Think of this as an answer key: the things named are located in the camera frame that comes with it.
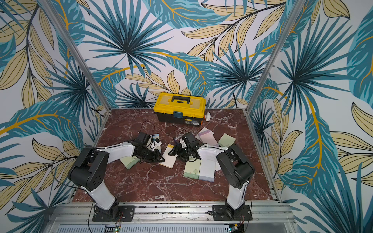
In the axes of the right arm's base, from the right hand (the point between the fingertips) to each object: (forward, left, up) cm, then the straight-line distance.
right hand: (171, 155), depth 90 cm
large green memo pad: (-8, -13, -4) cm, 15 cm away
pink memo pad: (+16, -24, -5) cm, 29 cm away
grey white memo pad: (-9, -22, -4) cm, 24 cm away
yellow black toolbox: (+29, -6, +11) cm, 32 cm away
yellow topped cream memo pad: (-2, +1, -2) cm, 3 cm away
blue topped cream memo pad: (+3, +9, +8) cm, 13 cm away
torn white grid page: (-7, -28, -4) cm, 29 cm away
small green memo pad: (-3, +26, -2) cm, 26 cm away
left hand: (-4, +5, -1) cm, 6 cm away
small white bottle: (+31, -26, 0) cm, 41 cm away
